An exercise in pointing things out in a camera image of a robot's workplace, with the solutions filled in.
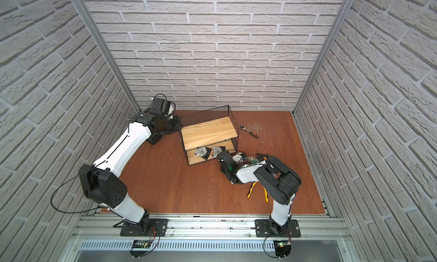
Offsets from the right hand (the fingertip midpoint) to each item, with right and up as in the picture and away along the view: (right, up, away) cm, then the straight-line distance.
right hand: (220, 154), depth 95 cm
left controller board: (-35, -35, -23) cm, 55 cm away
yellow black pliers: (+16, -16, -10) cm, 25 cm away
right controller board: (+27, -36, -25) cm, 51 cm away
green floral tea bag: (+18, -2, -4) cm, 19 cm away
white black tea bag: (-10, +2, +1) cm, 10 cm away
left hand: (-18, +18, -12) cm, 28 cm away
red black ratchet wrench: (+21, +11, +11) cm, 26 cm away
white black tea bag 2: (-3, +2, +2) cm, 4 cm away
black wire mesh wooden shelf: (-8, +12, -7) cm, 16 cm away
